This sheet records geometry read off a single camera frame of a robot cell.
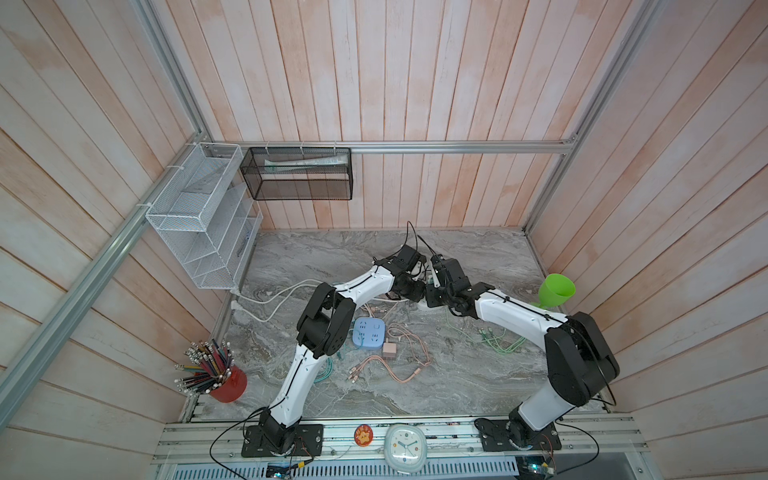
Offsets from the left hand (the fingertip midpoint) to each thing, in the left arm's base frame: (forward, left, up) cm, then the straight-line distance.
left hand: (418, 297), depth 98 cm
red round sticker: (-40, +17, -2) cm, 43 cm away
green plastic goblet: (-6, -37, +14) cm, 40 cm away
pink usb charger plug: (-18, +10, -1) cm, 20 cm away
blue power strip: (-13, +16, +2) cm, 21 cm away
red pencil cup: (-28, +55, +9) cm, 62 cm away
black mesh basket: (+38, +42, +23) cm, 61 cm away
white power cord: (+5, +44, -3) cm, 44 cm away
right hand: (-1, -3, +6) cm, 7 cm away
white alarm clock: (-43, +7, +1) cm, 43 cm away
